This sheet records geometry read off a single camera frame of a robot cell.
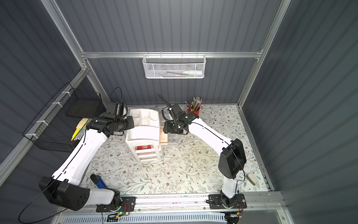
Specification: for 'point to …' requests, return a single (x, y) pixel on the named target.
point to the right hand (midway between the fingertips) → (168, 129)
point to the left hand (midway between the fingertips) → (132, 122)
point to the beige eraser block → (252, 179)
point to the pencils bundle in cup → (195, 105)
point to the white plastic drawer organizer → (144, 138)
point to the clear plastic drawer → (168, 139)
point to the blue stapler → (101, 184)
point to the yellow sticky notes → (80, 129)
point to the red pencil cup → (196, 111)
